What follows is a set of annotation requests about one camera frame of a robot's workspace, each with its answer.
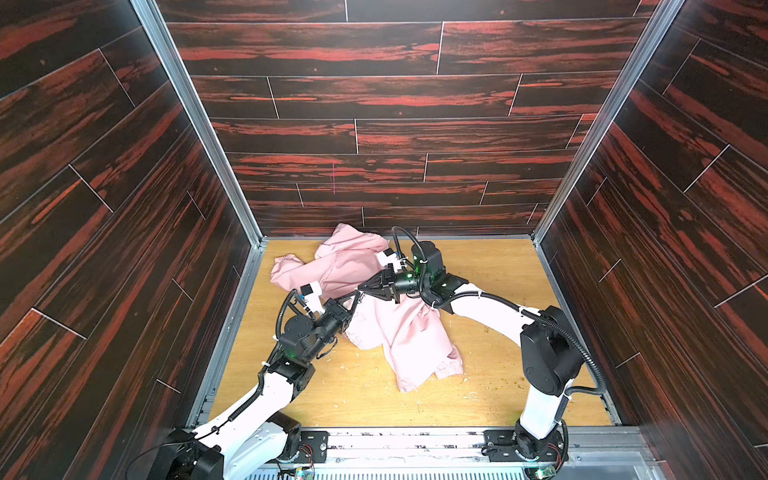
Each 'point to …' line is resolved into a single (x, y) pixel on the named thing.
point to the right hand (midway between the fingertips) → (359, 285)
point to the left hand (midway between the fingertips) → (364, 295)
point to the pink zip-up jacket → (416, 337)
